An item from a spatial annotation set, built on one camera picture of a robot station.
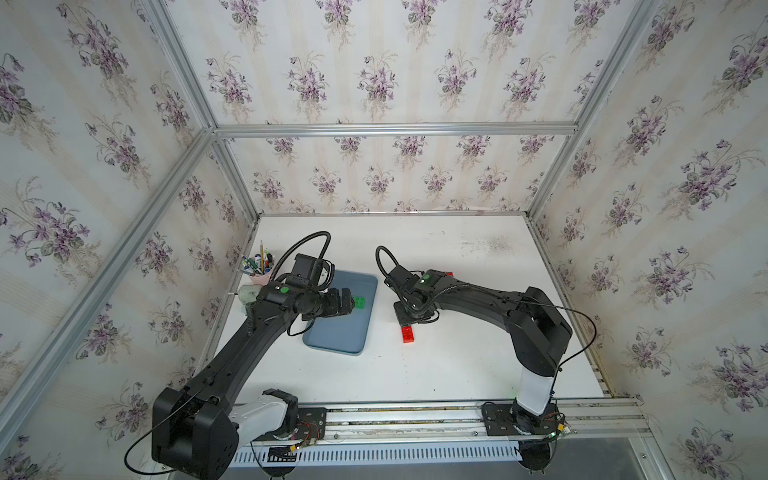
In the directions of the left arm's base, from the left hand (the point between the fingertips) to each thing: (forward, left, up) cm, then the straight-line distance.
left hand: (342, 307), depth 79 cm
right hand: (+1, -19, -9) cm, 21 cm away
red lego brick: (-3, -18, -12) cm, 22 cm away
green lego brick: (+7, -4, -11) cm, 14 cm away
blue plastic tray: (-2, +1, -13) cm, 13 cm away
